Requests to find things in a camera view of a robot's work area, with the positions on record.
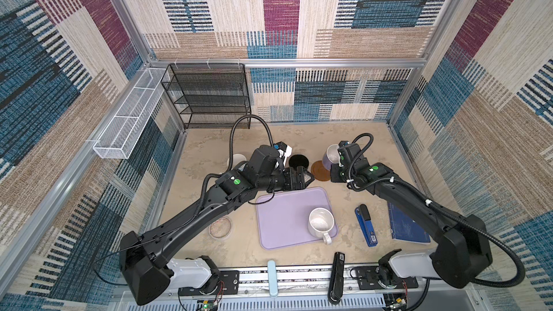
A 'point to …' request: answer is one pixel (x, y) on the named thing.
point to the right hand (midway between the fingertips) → (337, 174)
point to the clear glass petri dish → (222, 229)
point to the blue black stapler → (366, 224)
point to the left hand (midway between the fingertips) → (306, 180)
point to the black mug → (297, 160)
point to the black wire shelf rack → (209, 93)
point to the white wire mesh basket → (115, 141)
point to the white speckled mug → (320, 222)
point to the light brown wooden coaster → (320, 172)
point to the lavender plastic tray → (283, 221)
